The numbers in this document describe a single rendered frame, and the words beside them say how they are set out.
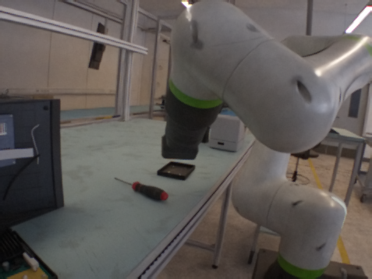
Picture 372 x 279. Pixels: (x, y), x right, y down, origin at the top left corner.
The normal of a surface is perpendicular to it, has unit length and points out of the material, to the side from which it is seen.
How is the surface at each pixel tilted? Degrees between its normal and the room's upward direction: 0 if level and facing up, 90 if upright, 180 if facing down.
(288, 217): 86
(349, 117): 90
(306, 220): 88
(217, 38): 84
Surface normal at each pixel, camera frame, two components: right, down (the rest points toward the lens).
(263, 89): -0.60, 0.05
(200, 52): -0.60, 0.34
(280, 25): -0.39, 0.15
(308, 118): -0.04, 0.32
